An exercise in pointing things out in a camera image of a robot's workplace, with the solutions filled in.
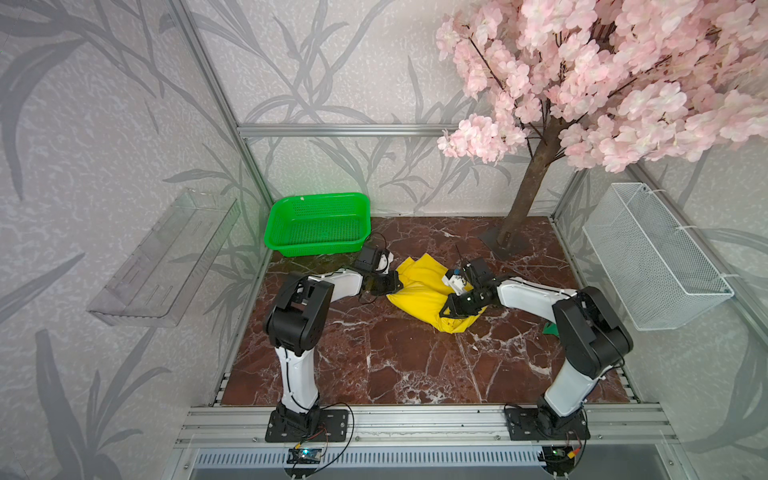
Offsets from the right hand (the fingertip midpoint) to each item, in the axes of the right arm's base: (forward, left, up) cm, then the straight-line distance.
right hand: (442, 312), depth 91 cm
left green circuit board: (-36, +36, -3) cm, 51 cm away
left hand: (+10, +13, 0) cm, 16 cm away
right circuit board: (-36, -26, -7) cm, 45 cm away
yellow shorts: (+5, +6, +3) cm, 8 cm away
